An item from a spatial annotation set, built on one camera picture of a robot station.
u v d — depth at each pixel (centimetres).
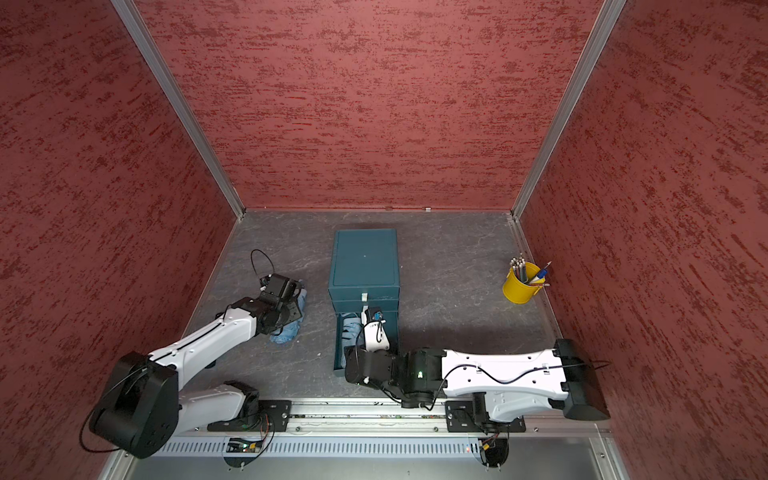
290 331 85
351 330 85
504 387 42
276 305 69
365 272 77
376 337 65
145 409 41
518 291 91
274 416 76
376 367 48
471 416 65
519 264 85
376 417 76
